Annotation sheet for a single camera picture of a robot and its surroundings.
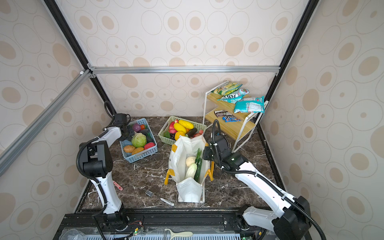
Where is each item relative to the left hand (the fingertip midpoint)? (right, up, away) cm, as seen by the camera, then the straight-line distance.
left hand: (131, 128), depth 101 cm
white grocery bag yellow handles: (+36, -15, -14) cm, 41 cm away
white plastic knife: (+28, -40, -21) cm, 53 cm away
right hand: (+49, -11, -22) cm, 55 cm away
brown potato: (+1, -13, -7) cm, 15 cm away
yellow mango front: (+32, +1, +4) cm, 32 cm away
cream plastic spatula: (+37, -51, -30) cm, 69 cm away
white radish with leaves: (+41, -25, -16) cm, 50 cm away
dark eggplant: (+41, -2, +5) cm, 41 cm away
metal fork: (+18, -36, -18) cm, 45 cm away
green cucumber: (+45, -26, -14) cm, 54 cm away
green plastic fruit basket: (+46, +2, +8) cm, 46 cm away
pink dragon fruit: (+27, -1, +6) cm, 27 cm away
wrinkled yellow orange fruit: (+32, -4, -3) cm, 32 cm away
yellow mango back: (+37, +3, +5) cm, 38 cm away
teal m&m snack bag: (+63, +16, -22) cm, 68 cm away
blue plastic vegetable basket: (+4, -18, -9) cm, 21 cm away
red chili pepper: (+13, -11, -4) cm, 17 cm away
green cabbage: (+7, -7, -6) cm, 12 cm away
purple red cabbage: (+2, +1, +3) cm, 4 cm away
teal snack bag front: (+71, +12, -25) cm, 76 cm away
